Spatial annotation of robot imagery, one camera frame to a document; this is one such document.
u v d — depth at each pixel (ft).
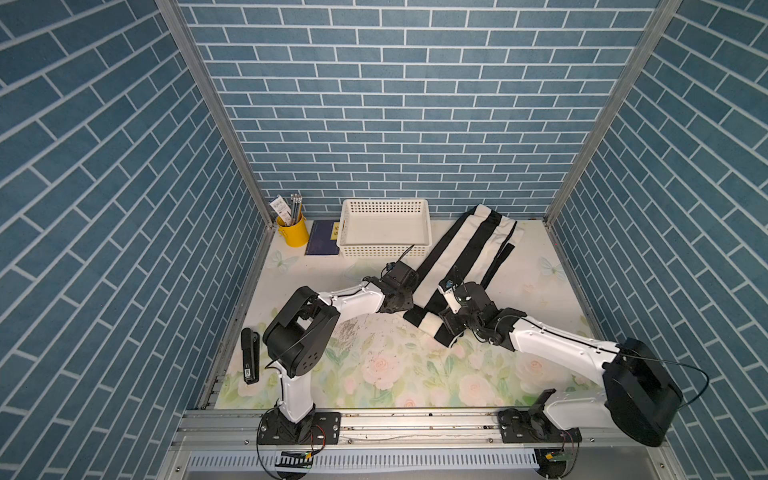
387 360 2.78
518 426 2.40
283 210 3.45
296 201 3.43
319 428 2.41
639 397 1.40
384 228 3.89
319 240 3.67
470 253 3.57
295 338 1.61
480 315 2.15
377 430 2.48
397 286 2.42
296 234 3.57
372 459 2.53
